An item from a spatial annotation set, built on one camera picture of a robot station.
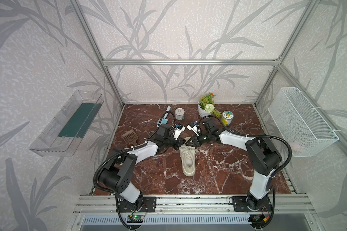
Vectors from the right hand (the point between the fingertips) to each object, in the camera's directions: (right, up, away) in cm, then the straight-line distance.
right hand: (188, 138), depth 89 cm
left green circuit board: (-27, -38, -18) cm, 50 cm away
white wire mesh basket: (+49, +7, -29) cm, 58 cm away
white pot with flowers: (+13, +22, +10) cm, 27 cm away
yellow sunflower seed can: (+28, +13, +12) cm, 34 cm away
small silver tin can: (-5, +16, +19) cm, 25 cm away
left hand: (-1, +1, -1) cm, 2 cm away
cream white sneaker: (0, -9, -5) cm, 11 cm away
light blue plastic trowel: (-18, +11, +21) cm, 29 cm away
